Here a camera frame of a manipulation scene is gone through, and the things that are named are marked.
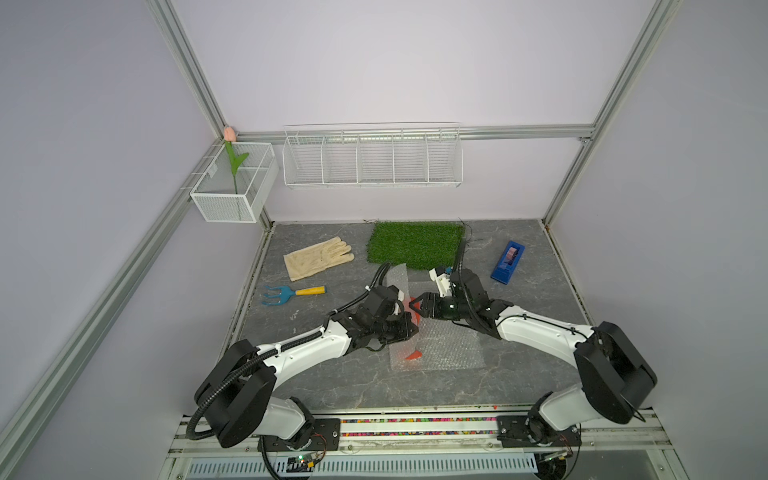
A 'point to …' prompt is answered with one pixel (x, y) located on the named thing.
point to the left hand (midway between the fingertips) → (420, 332)
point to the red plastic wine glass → (417, 318)
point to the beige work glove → (307, 261)
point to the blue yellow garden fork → (286, 293)
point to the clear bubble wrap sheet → (439, 344)
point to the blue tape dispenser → (508, 261)
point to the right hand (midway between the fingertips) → (413, 304)
